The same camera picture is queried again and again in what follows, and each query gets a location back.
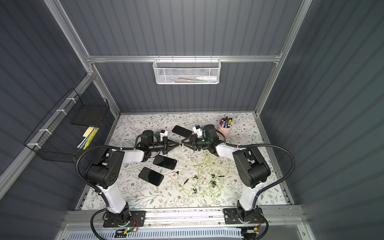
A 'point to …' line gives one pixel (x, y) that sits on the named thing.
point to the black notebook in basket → (90, 112)
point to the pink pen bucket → (225, 131)
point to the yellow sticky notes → (88, 131)
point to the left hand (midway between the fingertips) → (181, 145)
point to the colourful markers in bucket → (226, 122)
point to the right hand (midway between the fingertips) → (184, 143)
